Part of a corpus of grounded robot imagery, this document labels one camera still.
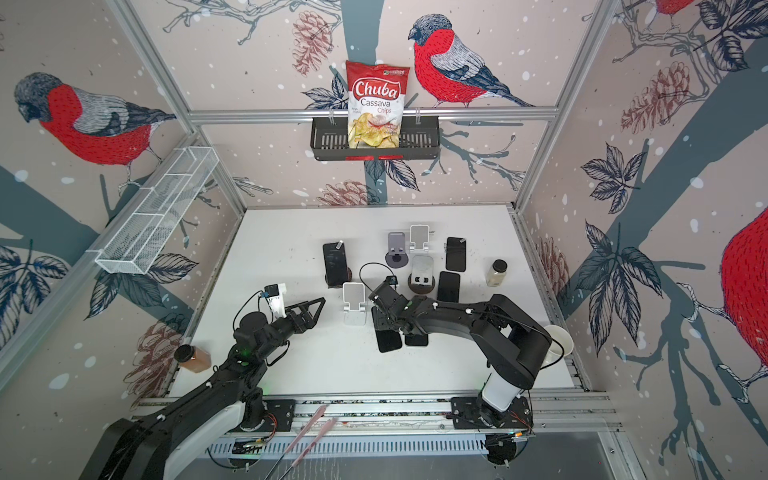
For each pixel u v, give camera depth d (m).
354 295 0.86
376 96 0.83
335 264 0.94
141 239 0.72
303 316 0.73
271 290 0.74
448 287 0.98
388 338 0.85
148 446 0.41
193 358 0.76
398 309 0.68
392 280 0.82
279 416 0.73
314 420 0.72
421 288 0.97
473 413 0.73
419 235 1.00
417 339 0.86
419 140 1.01
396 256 1.04
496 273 0.92
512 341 0.45
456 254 1.07
